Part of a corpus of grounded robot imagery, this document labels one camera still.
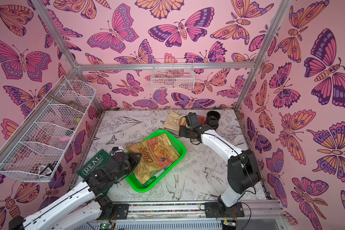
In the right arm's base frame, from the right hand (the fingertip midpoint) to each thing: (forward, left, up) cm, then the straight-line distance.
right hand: (180, 132), depth 88 cm
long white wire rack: (-24, +66, +13) cm, 71 cm away
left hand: (-16, +19, +2) cm, 25 cm away
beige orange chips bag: (+20, +4, -12) cm, 24 cm away
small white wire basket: (+34, +5, +19) cm, 39 cm away
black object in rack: (-28, +59, +11) cm, 66 cm away
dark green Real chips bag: (-14, +50, -12) cm, 54 cm away
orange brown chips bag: (-10, +14, -9) cm, 20 cm away
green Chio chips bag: (-26, +18, -13) cm, 34 cm away
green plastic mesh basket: (-28, +26, -6) cm, 38 cm away
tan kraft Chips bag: (-19, +18, -4) cm, 26 cm away
